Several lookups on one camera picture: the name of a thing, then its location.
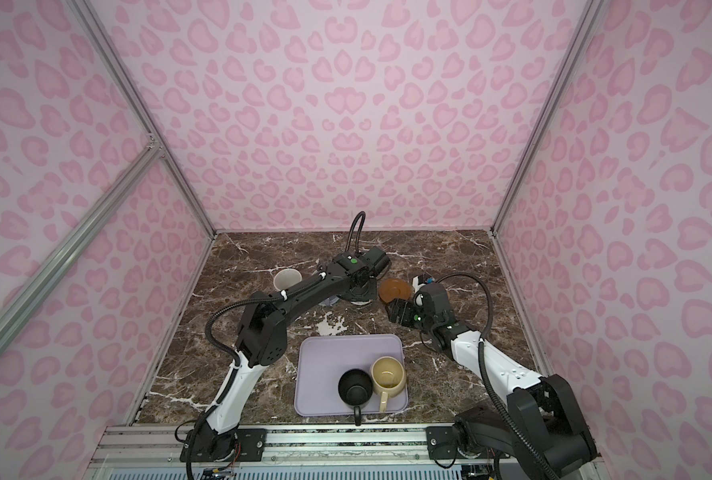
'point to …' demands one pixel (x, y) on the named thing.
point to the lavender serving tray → (321, 362)
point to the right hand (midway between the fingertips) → (398, 306)
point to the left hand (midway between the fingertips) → (369, 291)
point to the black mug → (355, 388)
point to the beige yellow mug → (388, 376)
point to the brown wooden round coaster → (393, 288)
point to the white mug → (285, 278)
